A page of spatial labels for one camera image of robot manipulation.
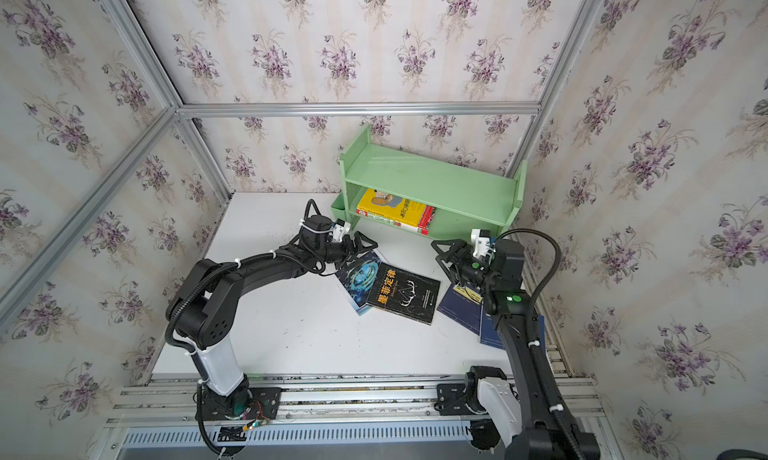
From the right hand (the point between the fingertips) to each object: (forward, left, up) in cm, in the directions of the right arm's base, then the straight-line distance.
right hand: (431, 252), depth 73 cm
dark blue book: (-3, -12, -25) cm, 28 cm away
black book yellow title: (+1, +6, -24) cm, 24 cm away
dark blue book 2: (-12, -18, -24) cm, 33 cm away
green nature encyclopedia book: (+20, +10, -11) cm, 25 cm away
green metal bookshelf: (+20, -13, 0) cm, 24 cm away
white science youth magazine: (+8, +21, -24) cm, 33 cm away
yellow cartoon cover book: (+24, +9, -9) cm, 27 cm away
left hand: (+10, +15, -12) cm, 21 cm away
